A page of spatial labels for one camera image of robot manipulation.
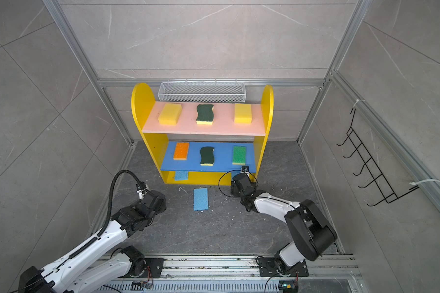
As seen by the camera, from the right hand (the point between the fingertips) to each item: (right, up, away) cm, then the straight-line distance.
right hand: (240, 182), depth 93 cm
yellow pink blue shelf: (-18, +21, +6) cm, 28 cm away
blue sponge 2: (-21, -9, -1) cm, 22 cm away
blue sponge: (-33, +3, +7) cm, 33 cm away
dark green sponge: (-17, +14, -1) cm, 22 cm away
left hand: (-39, -5, -12) cm, 41 cm away
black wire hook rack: (+47, +10, -25) cm, 55 cm away
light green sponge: (-1, +14, -1) cm, 14 cm away
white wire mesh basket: (-21, +49, +4) cm, 53 cm away
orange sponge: (-31, +17, +2) cm, 36 cm away
